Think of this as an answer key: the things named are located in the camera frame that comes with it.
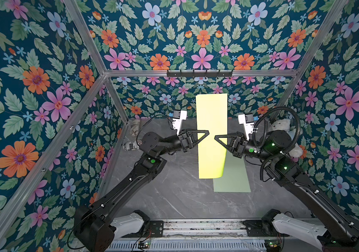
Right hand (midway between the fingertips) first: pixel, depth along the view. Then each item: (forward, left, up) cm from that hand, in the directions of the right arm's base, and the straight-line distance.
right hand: (217, 137), depth 53 cm
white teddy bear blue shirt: (+40, -52, -34) cm, 74 cm away
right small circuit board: (-25, -29, -48) cm, 61 cm away
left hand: (-1, +4, +1) cm, 4 cm away
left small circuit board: (-27, +31, -47) cm, 62 cm away
